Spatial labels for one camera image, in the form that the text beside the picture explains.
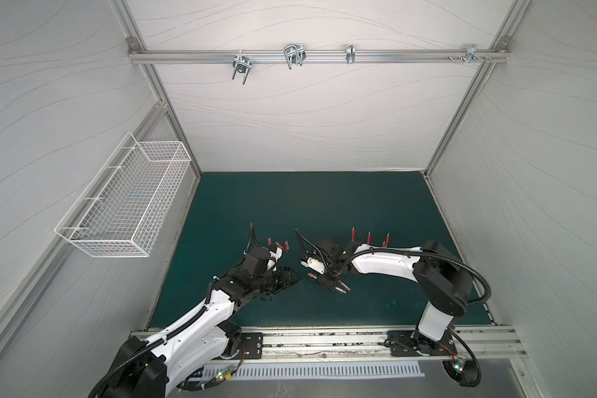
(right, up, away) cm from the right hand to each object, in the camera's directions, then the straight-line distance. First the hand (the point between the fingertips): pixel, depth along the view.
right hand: (322, 276), depth 88 cm
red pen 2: (+20, +12, +10) cm, 25 cm away
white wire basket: (-57, +26, -19) cm, 66 cm away
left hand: (-9, +2, -11) cm, 14 cm away
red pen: (+13, +14, +10) cm, 21 cm away
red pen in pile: (+8, -3, -2) cm, 8 cm away
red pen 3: (+27, +12, +8) cm, 30 cm away
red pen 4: (-4, 0, -1) cm, 4 cm away
